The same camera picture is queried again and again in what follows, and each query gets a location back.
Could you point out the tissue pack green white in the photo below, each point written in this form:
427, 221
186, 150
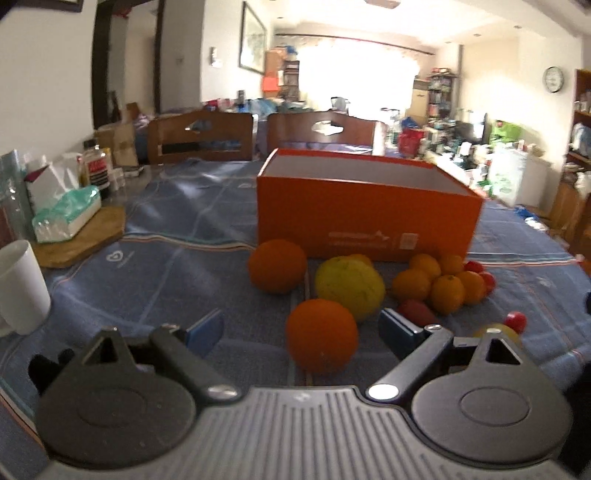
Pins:
68, 216

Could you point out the round wall clock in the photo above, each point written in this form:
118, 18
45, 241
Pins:
553, 79

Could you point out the bottle with red label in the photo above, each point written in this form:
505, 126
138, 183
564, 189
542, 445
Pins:
96, 167

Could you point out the wooden chair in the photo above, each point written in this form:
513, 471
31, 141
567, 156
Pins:
325, 130
206, 135

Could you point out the blue plaid tablecloth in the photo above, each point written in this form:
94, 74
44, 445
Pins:
184, 254

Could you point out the white cabinet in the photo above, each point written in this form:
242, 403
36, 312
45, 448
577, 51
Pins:
518, 177

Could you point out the small tangerine front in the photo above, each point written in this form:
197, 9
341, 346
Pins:
447, 295

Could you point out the large orange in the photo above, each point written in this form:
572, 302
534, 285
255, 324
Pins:
277, 266
322, 336

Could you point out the small tangerine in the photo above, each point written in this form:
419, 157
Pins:
426, 263
447, 295
451, 264
474, 287
411, 284

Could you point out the orange cardboard box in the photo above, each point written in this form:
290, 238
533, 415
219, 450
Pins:
334, 204

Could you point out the middle wooden chair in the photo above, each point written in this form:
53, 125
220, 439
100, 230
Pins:
325, 130

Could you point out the red cherry tomato front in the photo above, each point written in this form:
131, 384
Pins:
517, 321

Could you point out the wooden board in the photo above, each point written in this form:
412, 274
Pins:
104, 228

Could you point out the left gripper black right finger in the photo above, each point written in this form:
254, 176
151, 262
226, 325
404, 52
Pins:
419, 350

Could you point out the large orange front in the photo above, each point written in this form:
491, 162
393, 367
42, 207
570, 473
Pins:
322, 336

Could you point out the wooden bookshelf right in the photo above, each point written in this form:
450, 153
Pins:
579, 140

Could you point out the left wooden chair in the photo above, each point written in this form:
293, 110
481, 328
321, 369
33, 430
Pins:
206, 135

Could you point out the yellow-green pomelo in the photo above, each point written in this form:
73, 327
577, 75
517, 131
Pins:
355, 284

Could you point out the framed wall picture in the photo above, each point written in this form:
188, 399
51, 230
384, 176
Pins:
252, 43

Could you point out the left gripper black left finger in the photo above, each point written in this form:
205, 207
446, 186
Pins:
181, 358

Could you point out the white mug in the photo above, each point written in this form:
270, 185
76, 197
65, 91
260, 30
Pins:
25, 300

